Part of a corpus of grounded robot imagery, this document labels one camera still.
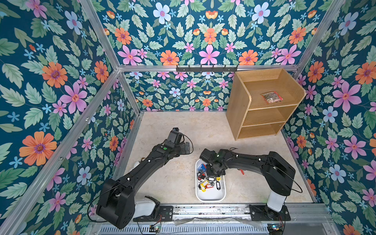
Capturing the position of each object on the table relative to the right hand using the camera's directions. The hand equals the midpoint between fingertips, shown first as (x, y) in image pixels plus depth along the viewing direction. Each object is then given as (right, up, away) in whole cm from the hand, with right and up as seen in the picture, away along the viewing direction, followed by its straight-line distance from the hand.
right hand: (210, 175), depth 85 cm
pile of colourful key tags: (-3, -3, -1) cm, 4 cm away
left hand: (-16, +18, 0) cm, 24 cm away
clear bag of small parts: (+34, +46, -4) cm, 57 cm away
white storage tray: (0, -9, -5) cm, 11 cm away
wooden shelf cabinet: (+28, +43, -3) cm, 52 cm away
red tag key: (+19, +2, +1) cm, 19 cm away
